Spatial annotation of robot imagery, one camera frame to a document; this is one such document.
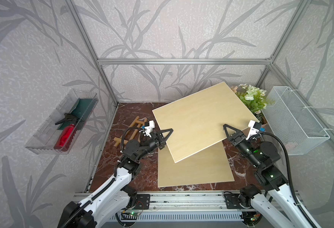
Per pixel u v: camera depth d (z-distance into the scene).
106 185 0.47
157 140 0.60
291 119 0.66
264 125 0.86
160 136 0.64
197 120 0.69
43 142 0.58
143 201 0.73
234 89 0.79
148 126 0.67
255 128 0.58
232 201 0.73
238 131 0.57
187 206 0.74
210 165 0.89
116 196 0.59
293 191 0.46
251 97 0.83
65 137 0.58
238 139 0.56
